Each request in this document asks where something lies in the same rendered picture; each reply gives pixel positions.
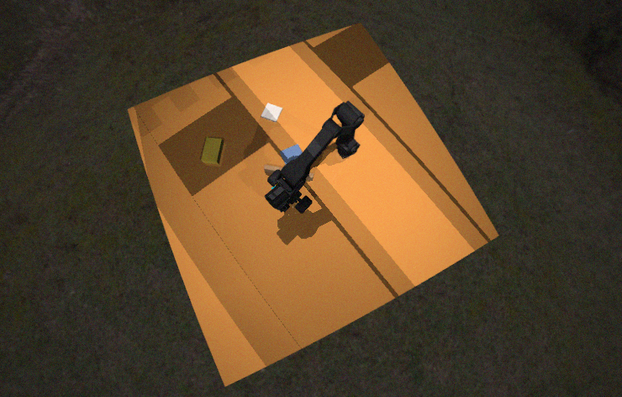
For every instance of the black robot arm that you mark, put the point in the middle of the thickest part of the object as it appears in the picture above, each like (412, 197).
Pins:
(298, 169)

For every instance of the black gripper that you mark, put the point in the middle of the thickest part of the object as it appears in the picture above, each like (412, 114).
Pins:
(302, 204)

